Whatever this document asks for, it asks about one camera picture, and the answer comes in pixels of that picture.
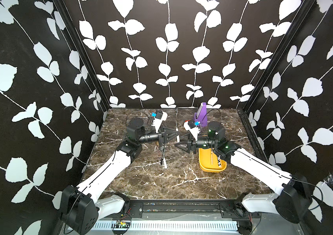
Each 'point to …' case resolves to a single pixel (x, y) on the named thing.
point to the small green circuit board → (120, 224)
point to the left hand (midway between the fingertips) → (178, 132)
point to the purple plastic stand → (201, 116)
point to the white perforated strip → (144, 225)
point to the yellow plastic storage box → (207, 165)
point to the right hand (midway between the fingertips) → (176, 141)
